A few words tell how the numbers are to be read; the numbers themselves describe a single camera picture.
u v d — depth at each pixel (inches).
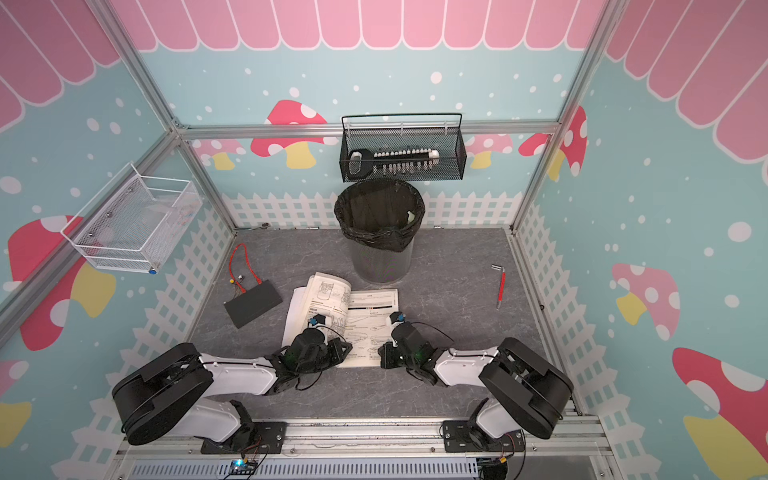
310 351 27.3
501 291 41.0
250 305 38.2
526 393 17.2
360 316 37.4
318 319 32.7
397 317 31.9
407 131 35.5
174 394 17.3
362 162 35.2
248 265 42.4
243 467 28.6
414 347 26.9
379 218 41.6
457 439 29.1
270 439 29.2
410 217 36.3
